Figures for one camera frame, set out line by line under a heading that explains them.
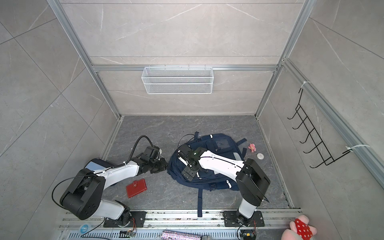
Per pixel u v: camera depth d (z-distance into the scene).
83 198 0.43
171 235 0.67
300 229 0.66
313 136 0.68
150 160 0.72
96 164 0.90
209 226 0.73
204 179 0.82
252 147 0.99
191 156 0.60
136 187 0.83
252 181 0.46
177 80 1.01
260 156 0.96
